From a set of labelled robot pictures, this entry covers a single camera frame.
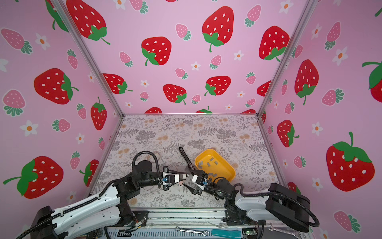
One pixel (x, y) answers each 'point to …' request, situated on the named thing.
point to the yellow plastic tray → (215, 165)
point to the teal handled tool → (234, 234)
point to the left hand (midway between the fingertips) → (184, 173)
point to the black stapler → (186, 159)
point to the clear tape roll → (158, 155)
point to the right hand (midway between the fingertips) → (186, 176)
